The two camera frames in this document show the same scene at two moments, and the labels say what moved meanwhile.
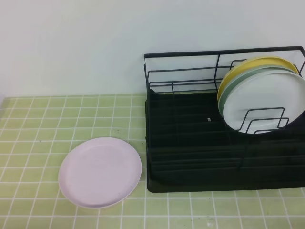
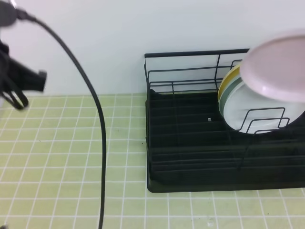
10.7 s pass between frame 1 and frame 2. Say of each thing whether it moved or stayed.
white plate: stayed
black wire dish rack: stayed
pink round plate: moved
